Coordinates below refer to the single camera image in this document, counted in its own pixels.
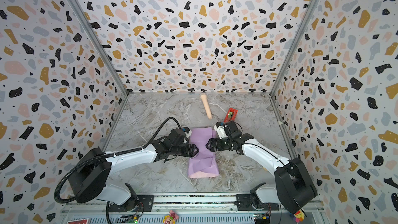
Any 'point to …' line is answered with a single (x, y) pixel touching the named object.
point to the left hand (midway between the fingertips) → (195, 148)
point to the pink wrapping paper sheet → (204, 164)
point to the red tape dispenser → (230, 115)
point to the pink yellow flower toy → (170, 219)
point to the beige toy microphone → (204, 98)
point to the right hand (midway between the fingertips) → (209, 143)
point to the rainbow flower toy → (299, 216)
